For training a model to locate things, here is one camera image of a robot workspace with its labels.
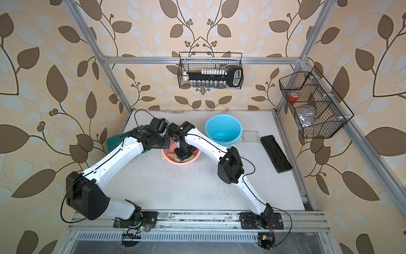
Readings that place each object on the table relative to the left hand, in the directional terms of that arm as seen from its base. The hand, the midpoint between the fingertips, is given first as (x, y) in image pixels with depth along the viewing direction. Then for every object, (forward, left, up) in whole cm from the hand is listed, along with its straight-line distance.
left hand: (163, 140), depth 83 cm
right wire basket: (+5, -76, +18) cm, 78 cm away
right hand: (-5, -12, -9) cm, 16 cm away
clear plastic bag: (0, -69, +16) cm, 71 cm away
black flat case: (0, -65, -15) cm, 67 cm away
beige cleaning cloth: (-10, -8, -3) cm, 13 cm away
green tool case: (+8, +36, -14) cm, 39 cm away
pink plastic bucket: (-8, -3, +1) cm, 9 cm away
